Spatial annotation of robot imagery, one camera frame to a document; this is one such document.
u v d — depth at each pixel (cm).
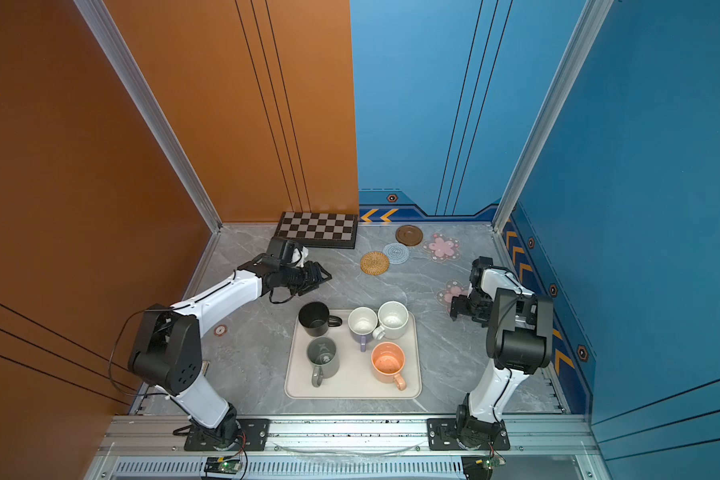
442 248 112
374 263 109
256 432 74
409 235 116
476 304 80
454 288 102
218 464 71
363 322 91
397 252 112
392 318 92
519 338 50
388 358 85
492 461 70
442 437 72
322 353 84
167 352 46
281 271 71
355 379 83
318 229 115
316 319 91
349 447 73
